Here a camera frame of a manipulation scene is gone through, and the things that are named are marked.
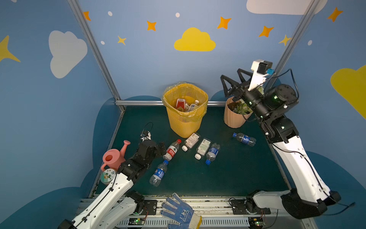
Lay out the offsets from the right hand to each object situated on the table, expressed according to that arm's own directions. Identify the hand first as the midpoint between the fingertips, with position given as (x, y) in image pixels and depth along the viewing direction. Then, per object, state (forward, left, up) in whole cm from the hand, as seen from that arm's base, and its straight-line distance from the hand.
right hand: (230, 71), depth 52 cm
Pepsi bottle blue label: (+6, -24, -55) cm, 61 cm away
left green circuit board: (-44, +40, -59) cm, 84 cm away
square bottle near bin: (+2, +13, -55) cm, 56 cm away
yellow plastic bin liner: (+31, +15, -36) cm, 49 cm away
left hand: (-10, +31, -39) cm, 51 cm away
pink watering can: (-16, +58, -46) cm, 76 cm away
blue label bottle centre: (-7, 0, -56) cm, 56 cm away
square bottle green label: (-3, +5, -55) cm, 55 cm away
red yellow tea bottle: (+21, +21, -37) cm, 48 cm away
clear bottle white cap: (+21, +13, -39) cm, 46 cm away
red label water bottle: (-7, +25, -52) cm, 58 cm away
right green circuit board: (-41, -21, -60) cm, 76 cm away
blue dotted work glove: (-40, +15, -57) cm, 72 cm away
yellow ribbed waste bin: (+6, +17, -41) cm, 45 cm away
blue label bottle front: (-24, +33, -56) cm, 69 cm away
